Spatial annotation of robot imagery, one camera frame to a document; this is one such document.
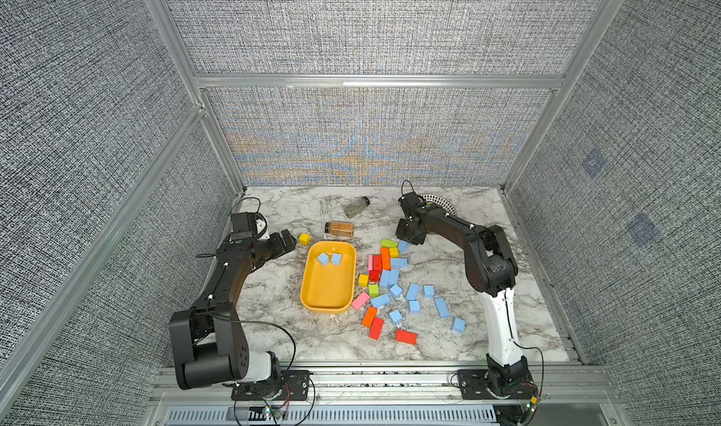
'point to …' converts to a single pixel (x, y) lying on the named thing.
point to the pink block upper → (370, 263)
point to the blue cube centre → (395, 291)
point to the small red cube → (375, 276)
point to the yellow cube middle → (363, 280)
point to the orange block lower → (369, 316)
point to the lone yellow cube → (304, 238)
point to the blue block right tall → (413, 291)
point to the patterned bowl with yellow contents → (427, 199)
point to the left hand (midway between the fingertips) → (287, 242)
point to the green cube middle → (374, 290)
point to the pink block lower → (360, 300)
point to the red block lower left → (375, 328)
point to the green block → (389, 243)
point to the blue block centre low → (380, 300)
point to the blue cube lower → (415, 307)
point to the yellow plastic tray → (329, 289)
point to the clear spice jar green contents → (356, 207)
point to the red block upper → (376, 262)
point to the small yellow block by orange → (394, 252)
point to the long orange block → (385, 258)
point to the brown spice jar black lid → (340, 228)
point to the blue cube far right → (459, 326)
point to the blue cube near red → (395, 315)
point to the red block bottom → (406, 337)
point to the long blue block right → (442, 308)
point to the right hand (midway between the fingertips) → (401, 229)
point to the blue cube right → (428, 292)
